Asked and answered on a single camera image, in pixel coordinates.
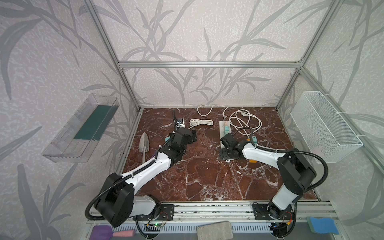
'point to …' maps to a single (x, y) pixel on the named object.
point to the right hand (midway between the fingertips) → (227, 149)
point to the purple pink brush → (105, 232)
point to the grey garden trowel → (144, 145)
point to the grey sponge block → (220, 230)
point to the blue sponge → (322, 225)
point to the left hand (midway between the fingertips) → (188, 125)
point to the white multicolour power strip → (225, 128)
